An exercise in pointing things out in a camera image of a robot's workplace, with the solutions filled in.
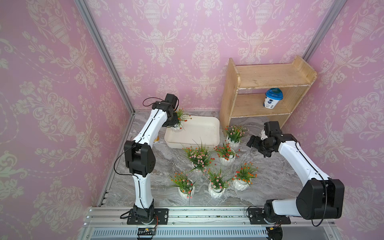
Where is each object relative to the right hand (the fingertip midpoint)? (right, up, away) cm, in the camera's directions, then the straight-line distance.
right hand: (254, 146), depth 85 cm
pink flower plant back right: (-10, +7, +4) cm, 13 cm away
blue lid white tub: (+12, +29, +2) cm, 31 cm away
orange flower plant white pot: (-42, +17, +2) cm, 45 cm away
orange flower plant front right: (-11, -15, -12) cm, 22 cm away
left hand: (-48, +13, +6) cm, 50 cm away
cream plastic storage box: (-32, +7, +28) cm, 43 cm away
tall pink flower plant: (-31, -4, -6) cm, 32 cm away
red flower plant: (-38, -20, -10) cm, 44 cm away
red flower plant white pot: (-16, -4, -3) cm, 17 cm away
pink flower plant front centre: (-23, -16, -14) cm, 32 cm away
